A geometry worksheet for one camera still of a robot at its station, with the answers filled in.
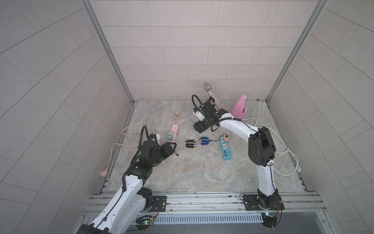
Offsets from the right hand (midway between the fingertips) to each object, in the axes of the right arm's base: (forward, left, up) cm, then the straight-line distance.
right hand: (199, 124), depth 93 cm
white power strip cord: (-29, -56, -12) cm, 64 cm away
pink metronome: (+11, -29, 0) cm, 32 cm away
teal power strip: (-16, -15, -6) cm, 22 cm away
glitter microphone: (+12, -6, +20) cm, 24 cm away
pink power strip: (0, +17, -4) cm, 17 cm away
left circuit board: (-49, +29, -6) cm, 57 cm away
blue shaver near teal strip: (-9, -2, -5) cm, 10 cm away
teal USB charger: (-7, +19, 0) cm, 20 cm away
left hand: (-16, +14, +5) cm, 22 cm away
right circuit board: (-50, -30, -11) cm, 59 cm away
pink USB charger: (-11, -15, 0) cm, 19 cm away
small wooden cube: (+15, +15, -5) cm, 22 cm away
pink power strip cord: (-25, +56, -7) cm, 62 cm away
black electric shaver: (-10, +6, -5) cm, 13 cm away
